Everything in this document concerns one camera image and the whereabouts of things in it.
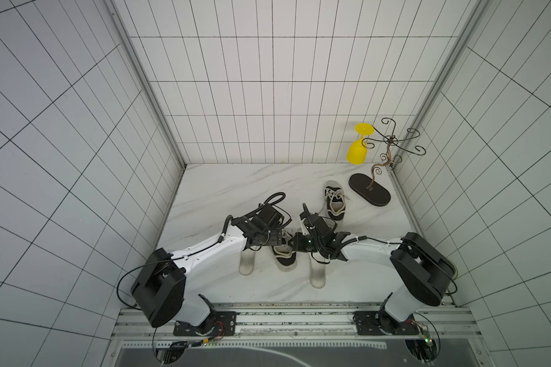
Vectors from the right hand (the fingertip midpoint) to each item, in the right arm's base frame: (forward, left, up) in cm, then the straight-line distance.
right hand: (287, 237), depth 89 cm
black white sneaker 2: (+18, -20, +1) cm, 27 cm away
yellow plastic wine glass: (+33, -28, +17) cm, 47 cm away
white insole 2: (-12, -12, -4) cm, 17 cm away
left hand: (-4, +8, +4) cm, 10 cm away
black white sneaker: (-8, +1, +3) cm, 8 cm away
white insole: (-9, +15, -3) cm, 18 cm away
